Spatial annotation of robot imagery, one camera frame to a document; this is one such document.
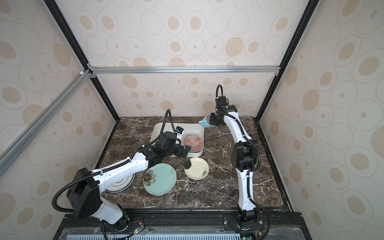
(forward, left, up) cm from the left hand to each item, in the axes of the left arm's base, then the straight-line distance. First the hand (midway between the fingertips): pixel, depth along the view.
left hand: (187, 142), depth 80 cm
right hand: (+21, -16, -6) cm, 27 cm away
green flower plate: (-13, +17, -21) cm, 30 cm away
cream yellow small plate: (-7, -6, -21) cm, 23 cm away
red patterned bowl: (+11, -3, -16) cm, 20 cm away
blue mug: (+15, -10, 0) cm, 18 cm away
